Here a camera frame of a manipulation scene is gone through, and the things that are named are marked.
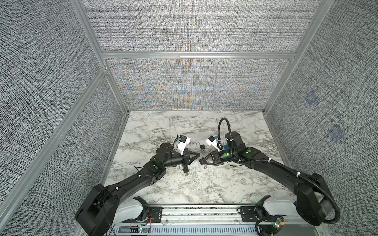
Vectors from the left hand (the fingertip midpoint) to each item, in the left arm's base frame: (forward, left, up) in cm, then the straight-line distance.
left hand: (200, 158), depth 74 cm
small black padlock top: (+17, -5, -17) cm, 24 cm away
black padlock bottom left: (+1, +7, -18) cm, 19 cm away
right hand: (-2, -1, 0) cm, 2 cm away
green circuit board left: (-26, +29, -19) cm, 43 cm away
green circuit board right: (-27, -35, -16) cm, 47 cm away
